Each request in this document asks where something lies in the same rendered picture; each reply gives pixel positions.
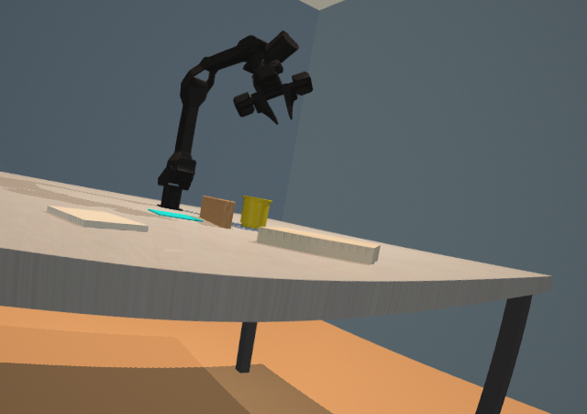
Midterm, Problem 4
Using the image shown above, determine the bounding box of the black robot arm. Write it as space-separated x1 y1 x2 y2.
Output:
157 31 299 211

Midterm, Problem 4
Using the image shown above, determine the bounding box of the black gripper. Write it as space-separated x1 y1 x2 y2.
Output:
234 72 313 125

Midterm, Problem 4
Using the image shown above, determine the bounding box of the yellow cup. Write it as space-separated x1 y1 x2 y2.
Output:
240 196 272 229

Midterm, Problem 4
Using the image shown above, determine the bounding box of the beige long rectangular block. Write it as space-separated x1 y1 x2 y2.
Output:
256 227 381 264

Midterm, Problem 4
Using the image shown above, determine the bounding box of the beige flat square pad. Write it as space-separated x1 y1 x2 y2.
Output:
47 206 149 232

